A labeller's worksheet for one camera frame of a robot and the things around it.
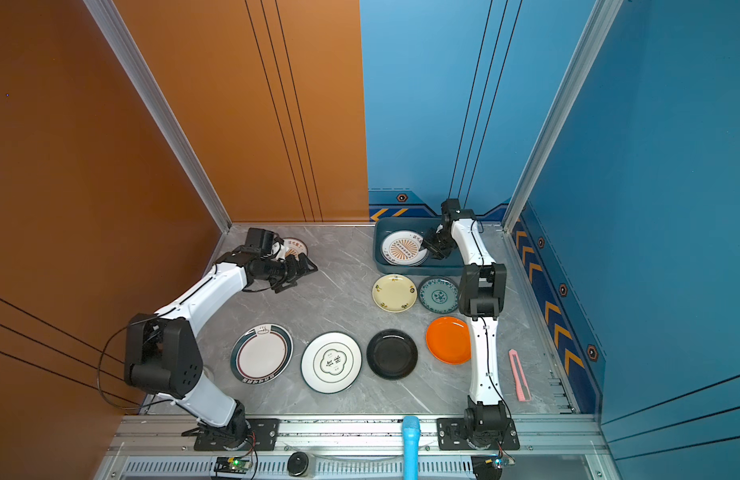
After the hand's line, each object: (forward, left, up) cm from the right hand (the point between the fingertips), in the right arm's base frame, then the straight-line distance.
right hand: (422, 249), depth 105 cm
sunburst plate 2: (+3, +7, -3) cm, 8 cm away
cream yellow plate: (-14, +10, -6) cm, 19 cm away
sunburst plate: (+6, +47, -2) cm, 47 cm away
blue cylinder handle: (-57, +7, -4) cm, 57 cm away
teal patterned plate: (-15, -4, -6) cm, 17 cm away
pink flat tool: (-46, -23, -6) cm, 52 cm away
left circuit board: (-61, +50, -7) cm, 80 cm away
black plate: (-35, +11, -7) cm, 37 cm away
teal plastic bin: (-5, -3, -2) cm, 6 cm away
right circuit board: (-61, -13, -6) cm, 63 cm away
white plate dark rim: (-34, +51, -7) cm, 62 cm away
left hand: (-15, +36, +9) cm, 40 cm away
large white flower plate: (-38, +29, -5) cm, 48 cm away
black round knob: (-62, +32, +4) cm, 70 cm away
